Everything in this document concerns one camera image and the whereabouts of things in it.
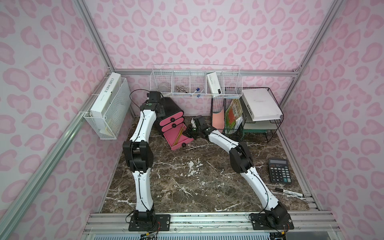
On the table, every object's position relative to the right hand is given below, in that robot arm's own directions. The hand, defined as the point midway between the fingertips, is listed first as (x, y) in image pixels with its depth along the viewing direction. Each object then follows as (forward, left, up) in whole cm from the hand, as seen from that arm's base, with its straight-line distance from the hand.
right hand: (179, 132), depth 102 cm
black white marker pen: (-36, -65, -7) cm, 75 cm away
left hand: (+7, +16, +14) cm, 22 cm away
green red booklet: (+13, -37, +8) cm, 40 cm away
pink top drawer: (+8, +1, +8) cm, 11 cm away
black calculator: (-24, -61, -5) cm, 66 cm away
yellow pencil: (-3, +2, -4) cm, 5 cm away
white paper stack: (+9, -52, +17) cm, 55 cm away
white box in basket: (+18, -23, +27) cm, 39 cm away
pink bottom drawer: (-3, +3, -4) cm, 5 cm away
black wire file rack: (+27, -28, +1) cm, 39 cm away
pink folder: (+13, -27, -3) cm, 30 cm away
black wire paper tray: (-3, -55, +9) cm, 56 cm away
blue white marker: (+21, -12, +19) cm, 31 cm away
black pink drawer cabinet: (+4, +5, +2) cm, 7 cm away
